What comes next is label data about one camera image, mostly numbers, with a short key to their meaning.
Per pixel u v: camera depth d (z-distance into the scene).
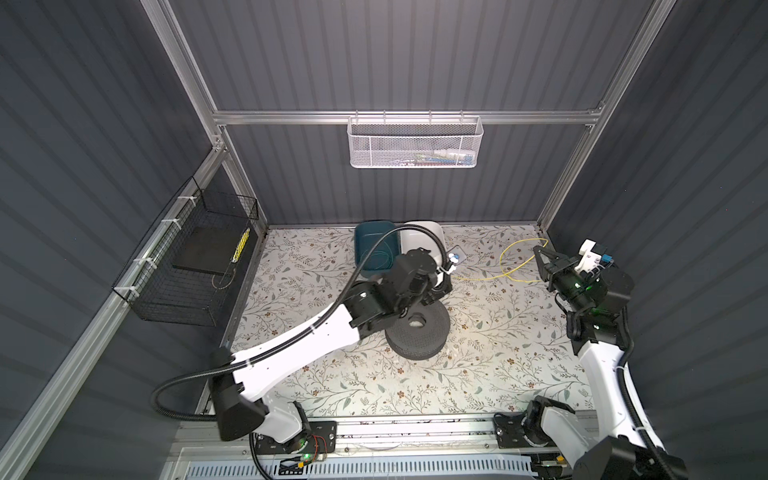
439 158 0.91
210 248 0.75
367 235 1.17
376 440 0.74
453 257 0.53
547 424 0.63
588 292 0.59
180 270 0.72
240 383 0.39
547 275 0.66
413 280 0.47
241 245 0.79
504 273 1.07
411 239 1.19
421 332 0.86
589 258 0.66
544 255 0.72
